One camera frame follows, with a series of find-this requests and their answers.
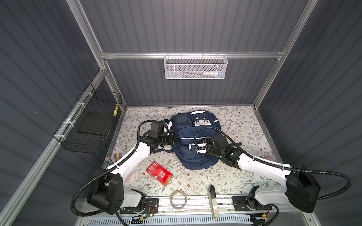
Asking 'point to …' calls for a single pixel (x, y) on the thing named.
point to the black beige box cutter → (213, 199)
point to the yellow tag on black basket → (116, 110)
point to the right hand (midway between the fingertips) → (198, 140)
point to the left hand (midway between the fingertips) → (178, 138)
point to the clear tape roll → (185, 201)
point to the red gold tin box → (160, 173)
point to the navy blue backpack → (192, 127)
